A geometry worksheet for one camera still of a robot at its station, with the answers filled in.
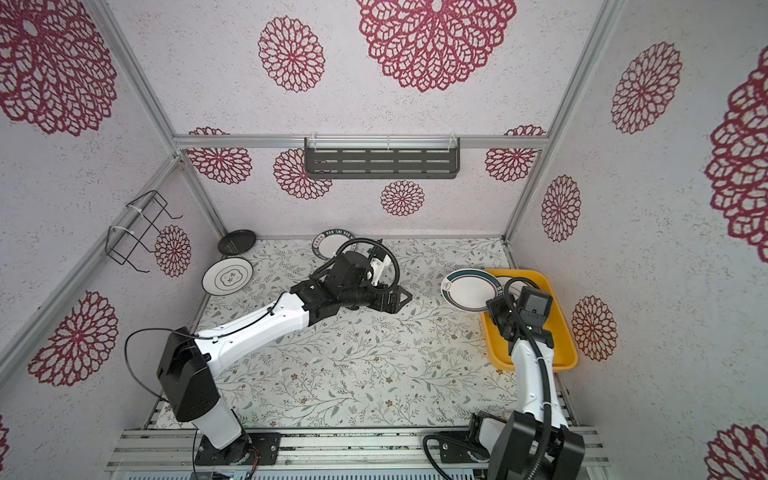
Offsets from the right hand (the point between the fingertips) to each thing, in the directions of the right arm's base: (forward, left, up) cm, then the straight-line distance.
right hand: (492, 295), depth 83 cm
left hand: (-5, +26, +5) cm, 27 cm away
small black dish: (+36, +94, -18) cm, 102 cm away
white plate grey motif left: (+17, +89, -15) cm, 92 cm away
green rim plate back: (+35, +56, -16) cm, 68 cm away
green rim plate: (+5, +5, -5) cm, 8 cm away
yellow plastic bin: (-10, -3, -13) cm, 17 cm away
